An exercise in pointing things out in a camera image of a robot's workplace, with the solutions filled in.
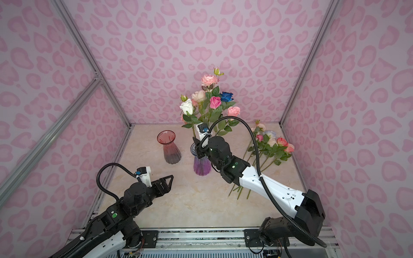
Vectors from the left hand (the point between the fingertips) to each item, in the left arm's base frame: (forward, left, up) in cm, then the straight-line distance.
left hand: (169, 177), depth 75 cm
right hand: (+12, -14, +16) cm, 24 cm away
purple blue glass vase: (+11, -15, -9) cm, 20 cm away
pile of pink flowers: (+25, -59, -17) cm, 66 cm away
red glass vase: (+18, +3, -8) cm, 20 cm away
